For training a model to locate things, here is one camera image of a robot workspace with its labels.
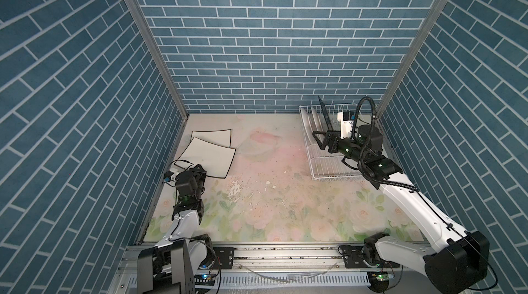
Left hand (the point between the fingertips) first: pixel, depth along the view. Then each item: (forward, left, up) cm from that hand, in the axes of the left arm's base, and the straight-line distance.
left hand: (206, 161), depth 86 cm
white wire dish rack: (-10, -45, +15) cm, 48 cm away
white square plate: (+23, 0, -12) cm, 26 cm away
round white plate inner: (+20, -48, +5) cm, 52 cm away
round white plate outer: (+20, -45, +2) cm, 49 cm away
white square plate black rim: (+3, -3, -4) cm, 6 cm away
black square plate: (+18, -52, +10) cm, 56 cm away
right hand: (+2, -46, +17) cm, 49 cm away
